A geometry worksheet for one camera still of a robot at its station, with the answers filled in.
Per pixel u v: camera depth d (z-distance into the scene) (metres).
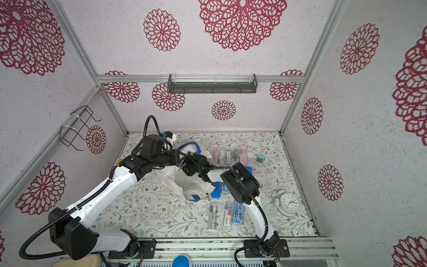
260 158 1.05
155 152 0.60
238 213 0.83
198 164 0.80
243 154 1.06
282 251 0.73
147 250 0.73
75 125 0.78
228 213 0.83
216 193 0.88
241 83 0.93
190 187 0.88
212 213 0.84
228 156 1.06
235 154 1.06
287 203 0.84
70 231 0.38
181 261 0.70
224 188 0.92
